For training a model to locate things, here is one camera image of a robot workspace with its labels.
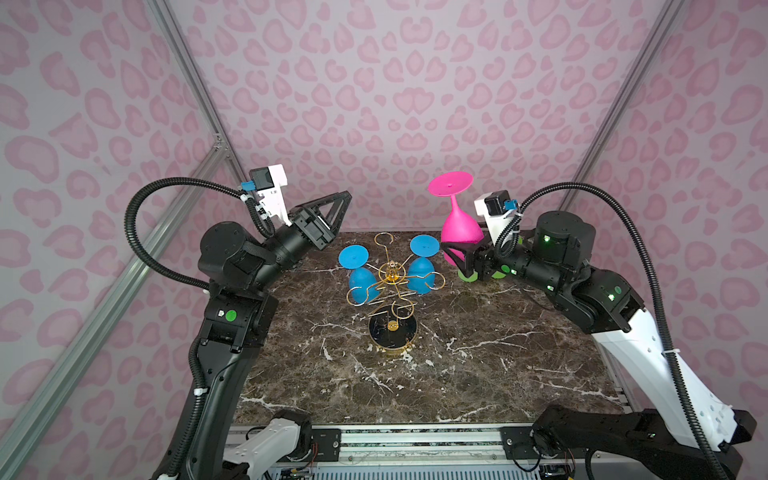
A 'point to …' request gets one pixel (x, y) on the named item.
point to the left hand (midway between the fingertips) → (346, 192)
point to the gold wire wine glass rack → (389, 303)
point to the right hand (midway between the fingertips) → (457, 234)
